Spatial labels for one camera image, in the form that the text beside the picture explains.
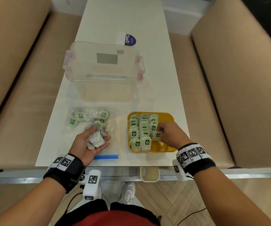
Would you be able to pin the marker cube on right wrist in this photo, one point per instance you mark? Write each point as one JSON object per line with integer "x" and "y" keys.
{"x": 180, "y": 171}

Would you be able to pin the person's red shirt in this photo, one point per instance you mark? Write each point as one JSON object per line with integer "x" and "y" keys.
{"x": 116, "y": 220}

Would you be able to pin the small white bin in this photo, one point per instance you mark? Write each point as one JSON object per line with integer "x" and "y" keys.
{"x": 149, "y": 174}

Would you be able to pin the tea bags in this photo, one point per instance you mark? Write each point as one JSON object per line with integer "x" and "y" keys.
{"x": 95, "y": 140}
{"x": 137, "y": 136}
{"x": 102, "y": 114}

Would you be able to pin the person's left forearm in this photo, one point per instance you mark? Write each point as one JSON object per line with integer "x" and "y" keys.
{"x": 24, "y": 204}

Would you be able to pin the white and purple sticker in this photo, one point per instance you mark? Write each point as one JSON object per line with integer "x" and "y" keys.
{"x": 125, "y": 39}

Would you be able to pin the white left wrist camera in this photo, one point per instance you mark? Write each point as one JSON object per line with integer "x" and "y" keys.
{"x": 92, "y": 183}

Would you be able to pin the person's left hand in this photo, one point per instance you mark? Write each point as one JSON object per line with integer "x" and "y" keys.
{"x": 81, "y": 148}

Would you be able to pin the person's right white shoe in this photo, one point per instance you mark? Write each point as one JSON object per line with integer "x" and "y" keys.
{"x": 127, "y": 193}

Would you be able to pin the person's black trousers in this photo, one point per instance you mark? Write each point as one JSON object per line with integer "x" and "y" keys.
{"x": 88, "y": 205}

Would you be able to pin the yellow tray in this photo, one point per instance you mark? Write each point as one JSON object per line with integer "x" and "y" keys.
{"x": 166, "y": 120}

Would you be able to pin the black right wristband with markers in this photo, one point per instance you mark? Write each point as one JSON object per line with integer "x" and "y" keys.
{"x": 199, "y": 163}

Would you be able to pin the black planter box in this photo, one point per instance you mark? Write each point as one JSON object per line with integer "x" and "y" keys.
{"x": 265, "y": 23}

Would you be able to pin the clear zip bag with tea bags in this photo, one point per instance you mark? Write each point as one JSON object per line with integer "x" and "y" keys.
{"x": 112, "y": 145}

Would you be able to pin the black wristband with markers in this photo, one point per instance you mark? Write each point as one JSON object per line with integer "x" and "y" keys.
{"x": 199, "y": 163}
{"x": 67, "y": 172}

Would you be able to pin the beige bench seat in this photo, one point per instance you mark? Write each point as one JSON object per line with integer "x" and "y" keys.
{"x": 20, "y": 80}
{"x": 239, "y": 91}

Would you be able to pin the clear storage box pink latches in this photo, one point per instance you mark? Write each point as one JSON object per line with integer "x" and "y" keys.
{"x": 105, "y": 89}

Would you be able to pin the black left wristband with markers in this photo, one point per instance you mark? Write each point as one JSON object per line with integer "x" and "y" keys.
{"x": 67, "y": 172}

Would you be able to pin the grey rectangular label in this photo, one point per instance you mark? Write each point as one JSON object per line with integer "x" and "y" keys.
{"x": 107, "y": 58}

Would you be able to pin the person's right hand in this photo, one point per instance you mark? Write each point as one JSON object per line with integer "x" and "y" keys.
{"x": 175, "y": 135}

